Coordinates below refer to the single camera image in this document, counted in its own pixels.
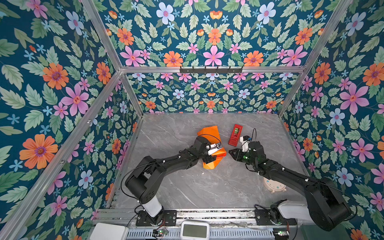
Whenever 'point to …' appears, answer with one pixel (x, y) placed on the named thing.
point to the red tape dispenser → (234, 137)
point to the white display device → (195, 230)
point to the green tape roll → (236, 130)
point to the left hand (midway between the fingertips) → (215, 145)
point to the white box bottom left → (109, 231)
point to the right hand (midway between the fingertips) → (229, 150)
